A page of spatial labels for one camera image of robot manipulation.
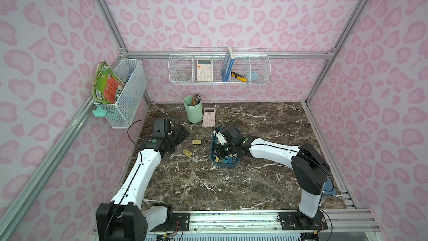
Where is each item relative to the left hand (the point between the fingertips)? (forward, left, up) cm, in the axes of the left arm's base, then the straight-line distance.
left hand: (182, 132), depth 82 cm
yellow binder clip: (-2, 0, -17) cm, 17 cm away
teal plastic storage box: (-8, -23, -16) cm, 29 cm away
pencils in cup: (+26, -4, -3) cm, 26 cm away
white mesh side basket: (+27, +28, +16) cm, 42 cm away
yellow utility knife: (+35, -28, +8) cm, 45 cm away
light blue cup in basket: (+37, -39, +6) cm, 54 cm away
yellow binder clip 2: (+4, -4, -16) cm, 18 cm away
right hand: (-5, -15, -10) cm, 19 cm away
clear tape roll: (+32, +2, +9) cm, 33 cm away
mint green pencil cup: (+23, -2, -12) cm, 26 cm away
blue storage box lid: (-21, -72, -17) cm, 77 cm away
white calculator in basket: (+32, -10, +11) cm, 36 cm away
